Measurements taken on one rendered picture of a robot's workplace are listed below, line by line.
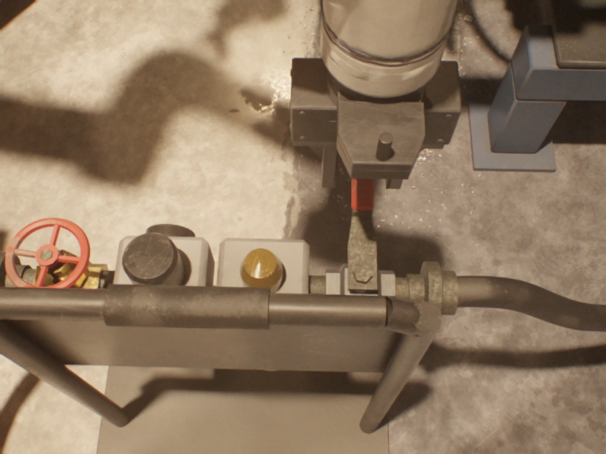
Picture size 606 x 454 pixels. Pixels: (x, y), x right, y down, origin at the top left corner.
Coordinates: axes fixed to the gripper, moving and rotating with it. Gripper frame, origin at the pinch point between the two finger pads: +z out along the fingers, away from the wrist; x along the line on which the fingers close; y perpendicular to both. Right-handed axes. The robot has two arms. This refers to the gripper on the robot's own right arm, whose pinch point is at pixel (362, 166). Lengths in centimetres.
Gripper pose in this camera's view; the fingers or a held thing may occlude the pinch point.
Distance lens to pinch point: 66.8
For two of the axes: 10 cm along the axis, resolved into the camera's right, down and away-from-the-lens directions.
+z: 0.0, 4.1, 9.1
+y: 0.3, -9.1, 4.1
